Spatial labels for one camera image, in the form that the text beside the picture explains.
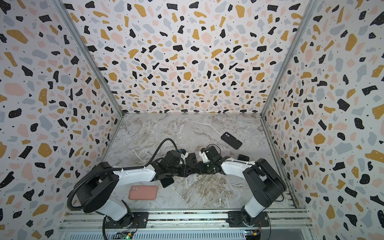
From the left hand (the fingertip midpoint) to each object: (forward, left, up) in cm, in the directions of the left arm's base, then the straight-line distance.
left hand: (192, 169), depth 85 cm
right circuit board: (-30, -28, -7) cm, 42 cm away
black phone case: (+25, -27, -7) cm, 38 cm away
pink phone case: (-10, +27, -6) cm, 30 cm away
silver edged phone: (-5, +15, -5) cm, 17 cm away
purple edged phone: (+8, +1, -6) cm, 10 cm away
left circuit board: (-29, +32, -6) cm, 44 cm away
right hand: (+2, -1, -2) cm, 3 cm away
